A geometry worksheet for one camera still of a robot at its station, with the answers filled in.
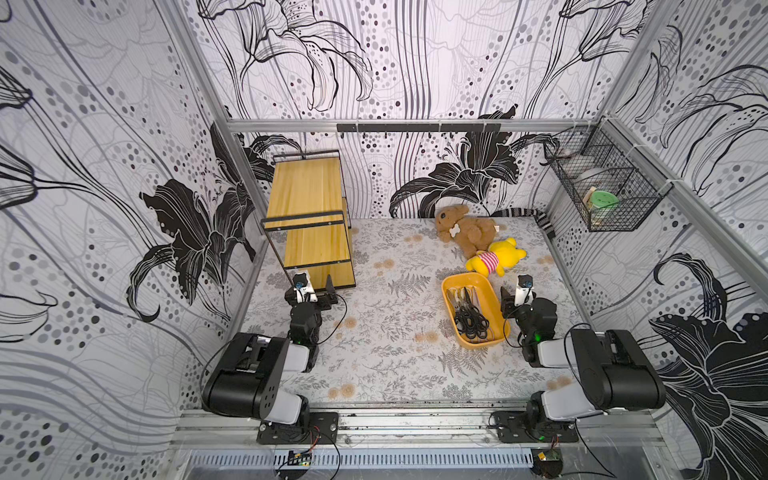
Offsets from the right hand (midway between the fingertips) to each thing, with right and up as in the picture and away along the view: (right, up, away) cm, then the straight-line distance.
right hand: (515, 283), depth 92 cm
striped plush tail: (+15, +25, +27) cm, 40 cm away
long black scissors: (-18, -9, -2) cm, 20 cm away
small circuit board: (-61, -41, -20) cm, 76 cm away
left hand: (-62, +1, -2) cm, 62 cm away
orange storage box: (-7, -6, +2) cm, 9 cm away
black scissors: (-14, -11, -6) cm, 19 cm away
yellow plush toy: (-3, +8, +7) cm, 11 cm away
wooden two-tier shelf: (-60, +18, -18) cm, 65 cm away
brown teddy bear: (-12, +16, +9) cm, 22 cm away
